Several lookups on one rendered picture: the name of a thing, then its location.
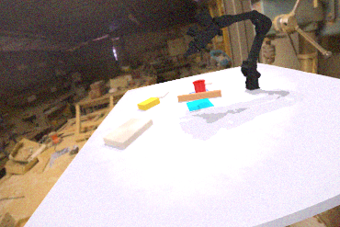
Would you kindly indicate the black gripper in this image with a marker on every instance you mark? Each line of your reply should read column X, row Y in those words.
column 200, row 41

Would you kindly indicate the red plastic cup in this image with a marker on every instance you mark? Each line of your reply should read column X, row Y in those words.
column 199, row 86

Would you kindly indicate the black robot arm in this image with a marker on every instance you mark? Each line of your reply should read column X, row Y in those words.
column 262, row 25

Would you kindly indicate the yellow rectangular block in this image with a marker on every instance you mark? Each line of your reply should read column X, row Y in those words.
column 148, row 103

